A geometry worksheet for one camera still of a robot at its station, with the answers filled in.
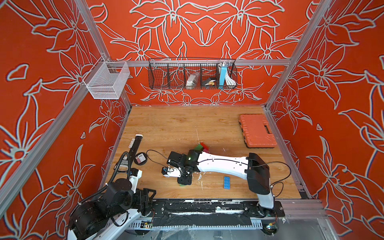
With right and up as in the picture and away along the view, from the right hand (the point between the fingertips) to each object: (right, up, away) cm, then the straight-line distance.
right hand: (178, 180), depth 75 cm
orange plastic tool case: (+51, +23, +24) cm, 61 cm away
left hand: (-11, 0, -12) cm, 16 cm away
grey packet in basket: (+7, +56, +15) cm, 58 cm away
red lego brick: (+15, +14, +20) cm, 29 cm away
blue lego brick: (+26, -3, +4) cm, 27 cm away
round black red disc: (-25, +7, +14) cm, 29 cm away
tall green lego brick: (+12, +13, +18) cm, 26 cm away
